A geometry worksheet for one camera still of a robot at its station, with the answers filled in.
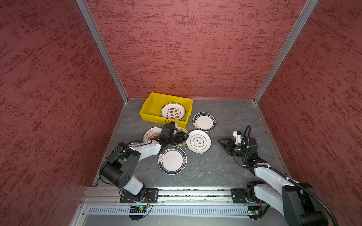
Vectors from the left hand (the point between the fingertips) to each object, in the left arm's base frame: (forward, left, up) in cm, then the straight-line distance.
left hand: (186, 139), depth 89 cm
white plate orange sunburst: (+8, +25, -5) cm, 27 cm away
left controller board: (-37, +23, -6) cm, 44 cm away
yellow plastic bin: (+35, +28, -4) cm, 45 cm away
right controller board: (-38, -35, -7) cm, 52 cm away
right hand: (-5, -19, +3) cm, 20 cm away
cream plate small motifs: (+11, +3, -5) cm, 12 cm away
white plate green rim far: (+19, -14, -7) cm, 25 cm away
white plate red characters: (+27, +11, -4) cm, 30 cm away
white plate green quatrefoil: (+1, -8, -5) cm, 10 cm away
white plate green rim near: (-12, +9, -5) cm, 16 cm away
